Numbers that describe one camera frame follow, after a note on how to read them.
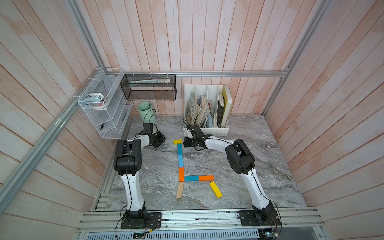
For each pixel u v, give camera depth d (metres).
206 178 0.87
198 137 0.84
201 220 0.75
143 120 1.12
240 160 0.61
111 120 0.78
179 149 1.01
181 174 0.90
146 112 1.07
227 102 0.93
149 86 1.04
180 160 0.94
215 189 0.83
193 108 1.01
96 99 0.68
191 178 0.88
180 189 0.84
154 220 0.73
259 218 0.65
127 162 0.56
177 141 1.04
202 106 0.98
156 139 0.93
